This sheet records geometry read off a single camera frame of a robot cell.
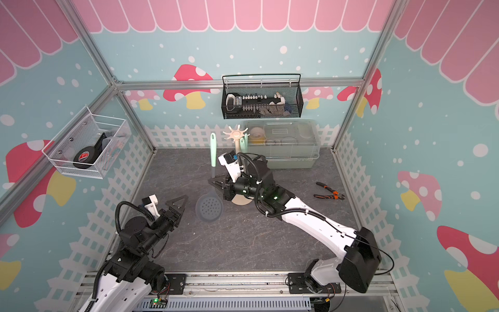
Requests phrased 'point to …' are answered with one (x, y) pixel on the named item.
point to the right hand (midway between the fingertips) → (210, 181)
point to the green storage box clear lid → (284, 139)
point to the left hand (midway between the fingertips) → (188, 205)
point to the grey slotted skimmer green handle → (209, 208)
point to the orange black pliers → (335, 195)
